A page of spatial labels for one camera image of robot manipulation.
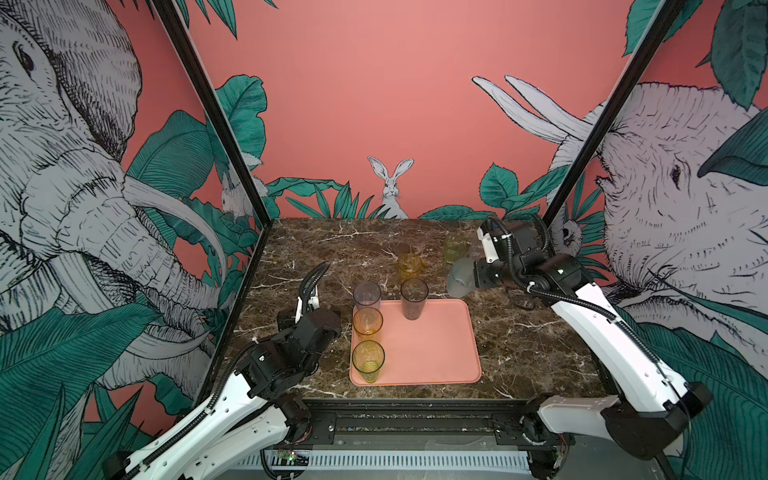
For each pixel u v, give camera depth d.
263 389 0.45
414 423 0.78
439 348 0.88
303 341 0.51
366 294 0.98
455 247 1.12
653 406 0.38
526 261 0.51
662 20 0.70
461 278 0.79
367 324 0.88
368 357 0.75
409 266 1.07
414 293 0.94
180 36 0.73
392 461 0.70
